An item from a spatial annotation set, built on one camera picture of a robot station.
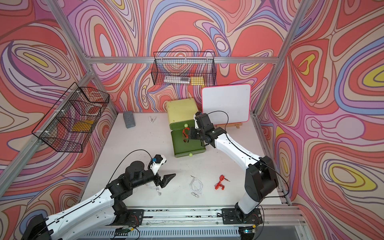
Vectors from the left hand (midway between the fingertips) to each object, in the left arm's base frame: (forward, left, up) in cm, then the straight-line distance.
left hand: (171, 169), depth 75 cm
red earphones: (+20, -7, +2) cm, 21 cm away
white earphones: (-3, +12, -14) cm, 19 cm away
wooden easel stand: (+39, -38, -10) cm, 55 cm away
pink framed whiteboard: (+46, -35, +4) cm, 58 cm away
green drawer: (+25, -5, +5) cm, 26 cm away
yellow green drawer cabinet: (+31, -4, +8) cm, 32 cm away
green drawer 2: (+17, -6, -6) cm, 19 cm away
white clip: (+46, +22, -12) cm, 52 cm away
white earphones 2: (-3, -13, -15) cm, 20 cm away
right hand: (+19, -10, +3) cm, 21 cm away
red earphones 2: (+1, -28, -15) cm, 32 cm away
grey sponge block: (+46, +38, -11) cm, 61 cm away
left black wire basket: (+15, +50, +17) cm, 55 cm away
